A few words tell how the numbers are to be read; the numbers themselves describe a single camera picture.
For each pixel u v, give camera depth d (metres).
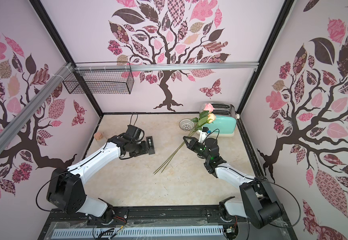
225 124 0.98
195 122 0.77
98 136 0.92
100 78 1.63
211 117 0.77
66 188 0.42
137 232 0.70
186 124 1.10
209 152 0.63
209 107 0.76
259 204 0.42
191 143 0.73
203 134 0.76
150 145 0.94
